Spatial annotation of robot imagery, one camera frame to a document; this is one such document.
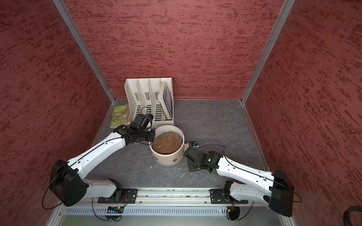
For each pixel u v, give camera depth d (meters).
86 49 0.89
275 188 0.40
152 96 1.13
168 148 0.81
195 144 0.70
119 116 1.04
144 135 0.73
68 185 0.39
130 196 0.74
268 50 0.88
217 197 0.73
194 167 0.67
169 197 0.76
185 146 0.80
